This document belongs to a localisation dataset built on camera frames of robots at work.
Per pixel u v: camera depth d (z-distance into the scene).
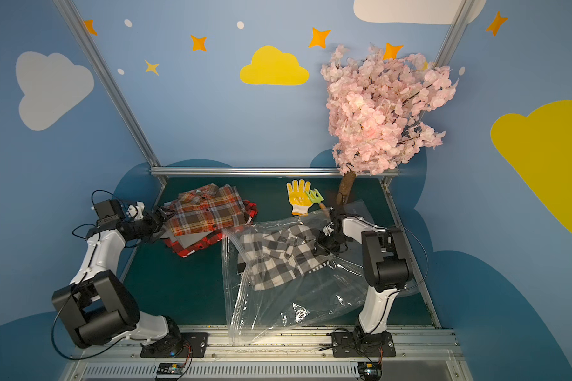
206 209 0.95
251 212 1.05
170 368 0.72
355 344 0.68
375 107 0.64
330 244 0.84
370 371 0.73
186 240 0.89
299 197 1.15
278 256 0.93
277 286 0.87
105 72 0.82
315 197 1.15
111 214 0.65
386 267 0.51
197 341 0.75
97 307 0.45
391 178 1.22
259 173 1.29
